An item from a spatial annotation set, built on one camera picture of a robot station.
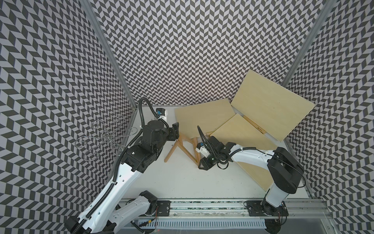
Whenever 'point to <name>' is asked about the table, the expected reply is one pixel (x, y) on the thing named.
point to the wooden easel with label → (262, 130)
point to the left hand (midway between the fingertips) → (171, 125)
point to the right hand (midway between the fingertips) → (202, 167)
